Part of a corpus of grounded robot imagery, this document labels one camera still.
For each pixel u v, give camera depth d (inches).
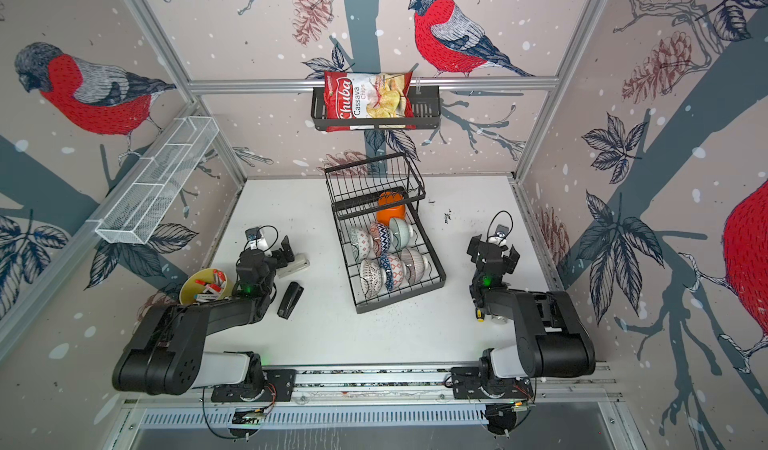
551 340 17.2
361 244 35.3
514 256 32.0
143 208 28.6
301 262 37.0
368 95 34.4
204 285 30.6
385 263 36.4
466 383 28.7
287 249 33.0
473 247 34.1
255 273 27.1
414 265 32.9
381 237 35.5
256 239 30.0
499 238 30.3
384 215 40.5
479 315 32.8
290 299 33.5
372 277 32.1
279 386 28.7
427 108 37.4
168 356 17.0
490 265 27.0
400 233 36.3
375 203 42.8
